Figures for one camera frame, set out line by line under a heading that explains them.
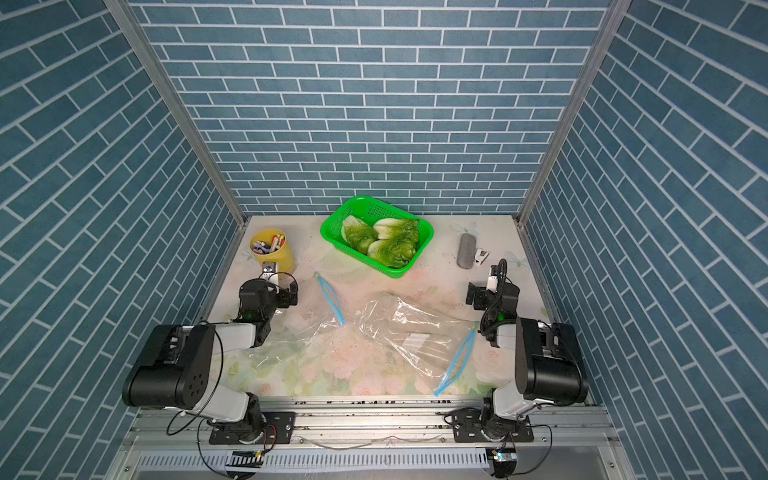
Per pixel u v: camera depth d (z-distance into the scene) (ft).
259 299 2.37
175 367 1.49
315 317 3.07
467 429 2.41
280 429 2.40
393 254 3.08
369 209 3.86
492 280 2.77
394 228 3.47
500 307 2.37
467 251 3.52
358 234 3.43
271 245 3.16
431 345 2.86
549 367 1.50
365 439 2.42
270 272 2.65
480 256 3.53
